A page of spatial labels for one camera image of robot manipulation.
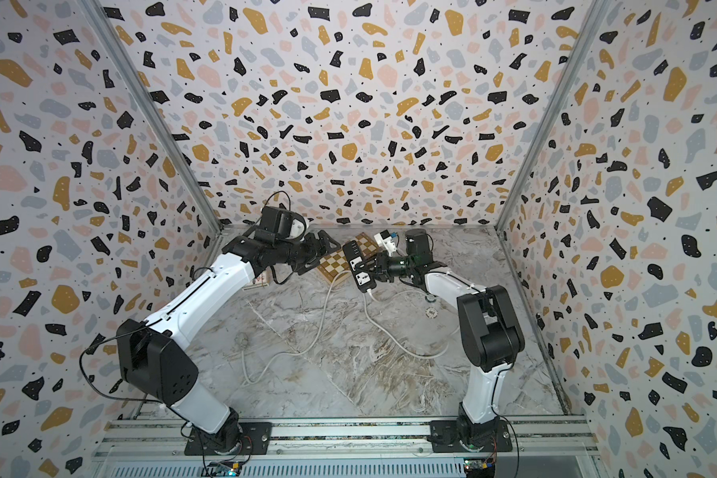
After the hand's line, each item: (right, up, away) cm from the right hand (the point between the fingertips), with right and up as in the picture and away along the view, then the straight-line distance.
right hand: (360, 271), depth 85 cm
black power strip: (-1, +1, 0) cm, 1 cm away
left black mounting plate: (-25, -41, -11) cm, 49 cm away
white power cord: (+2, -15, +10) cm, 18 cm away
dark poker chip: (+23, -10, +16) cm, 30 cm away
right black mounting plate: (+23, -40, -12) cm, 47 cm away
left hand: (-6, +6, -5) cm, 10 cm away
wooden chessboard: (-10, +1, +21) cm, 24 cm away
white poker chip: (+23, -14, +13) cm, 30 cm away
